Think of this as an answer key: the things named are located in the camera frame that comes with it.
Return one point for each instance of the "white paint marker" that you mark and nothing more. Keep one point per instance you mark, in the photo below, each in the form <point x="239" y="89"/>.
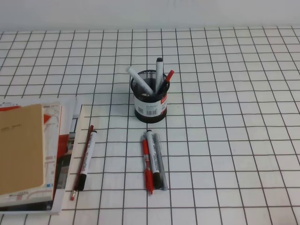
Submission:
<point x="147" y="89"/>

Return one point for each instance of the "black mesh pen holder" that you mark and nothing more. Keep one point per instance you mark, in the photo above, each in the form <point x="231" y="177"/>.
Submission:
<point x="149" y="109"/>

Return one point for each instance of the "red gel pen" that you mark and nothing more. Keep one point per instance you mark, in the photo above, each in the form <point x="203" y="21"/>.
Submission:
<point x="147" y="171"/>

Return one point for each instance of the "dark red pencil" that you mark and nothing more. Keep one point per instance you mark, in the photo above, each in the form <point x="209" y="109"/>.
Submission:
<point x="73" y="193"/>

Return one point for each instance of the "tan kraft notebook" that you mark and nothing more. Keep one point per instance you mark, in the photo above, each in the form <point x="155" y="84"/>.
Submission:
<point x="21" y="149"/>

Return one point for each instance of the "white marker black cap centre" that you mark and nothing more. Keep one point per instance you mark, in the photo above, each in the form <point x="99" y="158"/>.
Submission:
<point x="154" y="160"/>

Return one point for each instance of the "white marker black cap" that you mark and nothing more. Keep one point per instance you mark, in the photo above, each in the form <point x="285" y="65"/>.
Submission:
<point x="154" y="160"/>
<point x="159" y="74"/>
<point x="86" y="161"/>

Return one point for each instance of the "red capped pen in holder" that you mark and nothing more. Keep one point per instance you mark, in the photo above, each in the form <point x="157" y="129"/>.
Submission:
<point x="166" y="81"/>

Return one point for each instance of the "silver grey pen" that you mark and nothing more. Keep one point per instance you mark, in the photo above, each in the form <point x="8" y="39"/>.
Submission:
<point x="157" y="142"/>

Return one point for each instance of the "white marker black cap left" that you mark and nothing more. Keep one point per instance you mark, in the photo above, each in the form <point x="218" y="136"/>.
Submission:
<point x="86" y="161"/>

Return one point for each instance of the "white magazine underneath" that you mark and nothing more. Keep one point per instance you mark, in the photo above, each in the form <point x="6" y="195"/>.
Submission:
<point x="70" y="125"/>

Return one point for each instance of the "white red book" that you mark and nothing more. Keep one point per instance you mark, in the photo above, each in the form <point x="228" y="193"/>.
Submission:
<point x="52" y="112"/>

